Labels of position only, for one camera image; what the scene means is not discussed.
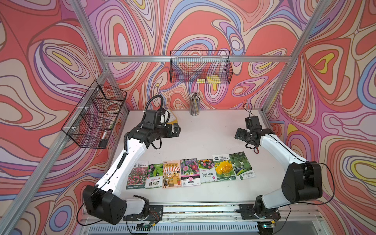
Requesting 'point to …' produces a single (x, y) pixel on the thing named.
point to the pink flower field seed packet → (137, 175)
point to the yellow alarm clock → (173, 119)
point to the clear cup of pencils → (195, 104)
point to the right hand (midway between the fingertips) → (245, 140)
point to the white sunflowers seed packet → (207, 171)
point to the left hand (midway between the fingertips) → (175, 129)
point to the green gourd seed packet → (242, 167)
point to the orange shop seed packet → (171, 174)
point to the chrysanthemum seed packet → (190, 172)
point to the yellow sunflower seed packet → (224, 167)
